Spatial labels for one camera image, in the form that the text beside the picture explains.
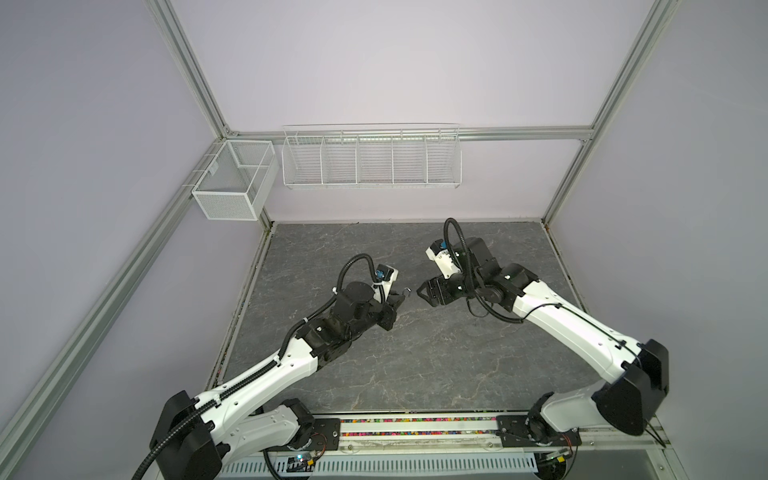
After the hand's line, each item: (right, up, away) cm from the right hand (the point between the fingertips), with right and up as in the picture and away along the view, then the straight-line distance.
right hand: (429, 288), depth 77 cm
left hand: (-8, -2, -2) cm, 8 cm away
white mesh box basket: (-63, +34, +24) cm, 76 cm away
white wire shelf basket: (-15, +42, +23) cm, 50 cm away
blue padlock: (-6, 0, -3) cm, 7 cm away
